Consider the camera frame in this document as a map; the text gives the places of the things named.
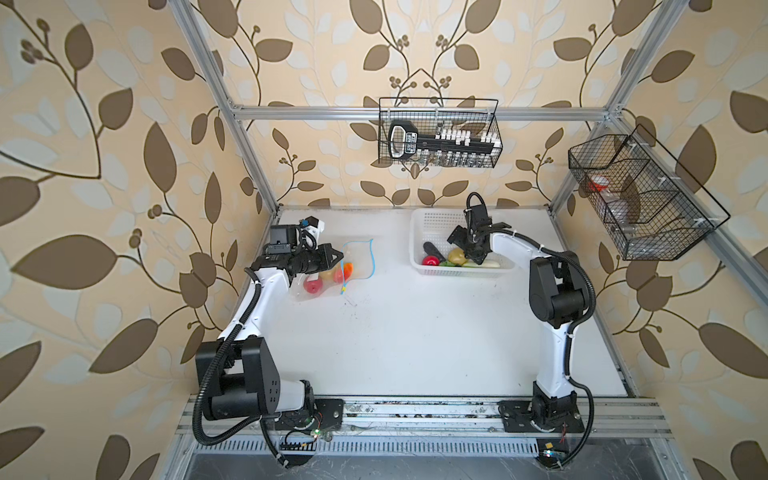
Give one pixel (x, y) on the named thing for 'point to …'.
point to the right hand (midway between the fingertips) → (459, 247)
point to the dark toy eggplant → (431, 250)
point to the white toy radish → (485, 264)
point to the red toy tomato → (430, 261)
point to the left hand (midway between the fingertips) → (342, 252)
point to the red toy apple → (312, 287)
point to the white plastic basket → (434, 226)
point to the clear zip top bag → (358, 262)
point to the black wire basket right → (649, 207)
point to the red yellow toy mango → (348, 268)
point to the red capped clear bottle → (600, 183)
